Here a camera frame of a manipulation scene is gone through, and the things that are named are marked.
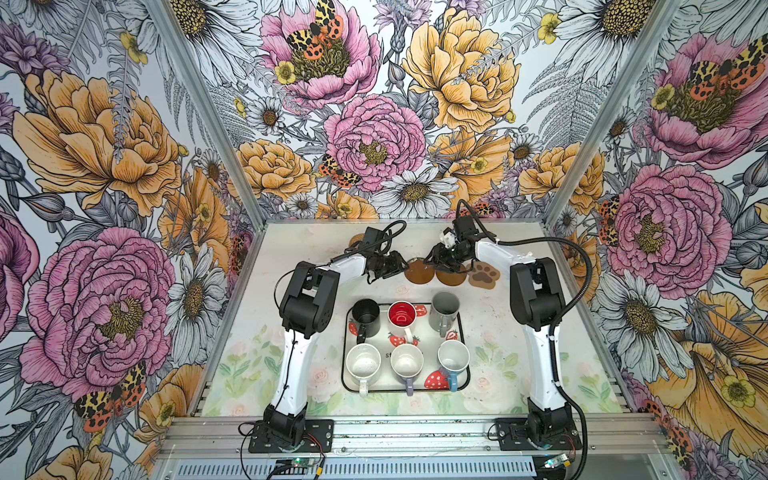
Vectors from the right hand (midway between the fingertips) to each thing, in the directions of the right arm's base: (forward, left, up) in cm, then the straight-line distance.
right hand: (430, 269), depth 102 cm
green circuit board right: (-53, -24, -5) cm, 59 cm away
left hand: (-1, +9, -1) cm, 9 cm away
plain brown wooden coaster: (-2, -9, -4) cm, 10 cm away
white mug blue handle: (-29, -4, -2) cm, 29 cm away
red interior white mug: (-16, +10, -2) cm, 19 cm away
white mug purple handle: (-30, +9, -3) cm, 31 cm away
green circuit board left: (-52, +35, -3) cm, 63 cm away
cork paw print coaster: (-1, -18, -3) cm, 19 cm away
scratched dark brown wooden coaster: (+1, +3, -3) cm, 5 cm away
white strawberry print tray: (-22, +14, -5) cm, 26 cm away
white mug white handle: (-30, +22, -2) cm, 37 cm away
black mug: (-17, +21, 0) cm, 27 cm away
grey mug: (-15, -3, -2) cm, 15 cm away
